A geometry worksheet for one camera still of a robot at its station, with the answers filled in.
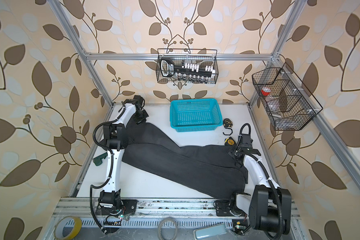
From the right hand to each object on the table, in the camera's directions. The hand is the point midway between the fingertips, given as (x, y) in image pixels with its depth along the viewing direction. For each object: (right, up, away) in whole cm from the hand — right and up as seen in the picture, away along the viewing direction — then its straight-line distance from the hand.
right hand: (235, 155), depth 87 cm
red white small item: (+15, +37, -6) cm, 40 cm away
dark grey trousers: (-15, -8, -2) cm, 17 cm away
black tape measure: (+1, +18, +18) cm, 26 cm away
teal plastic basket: (-22, +25, +28) cm, 43 cm away
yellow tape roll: (-86, -27, -20) cm, 93 cm away
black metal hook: (-1, +11, +15) cm, 19 cm away
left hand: (-58, +22, +21) cm, 65 cm away
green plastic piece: (-83, -4, +4) cm, 84 cm away
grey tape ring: (-41, -31, -17) cm, 55 cm away
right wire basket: (+23, +29, -15) cm, 39 cm away
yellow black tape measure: (0, +7, +9) cm, 11 cm away
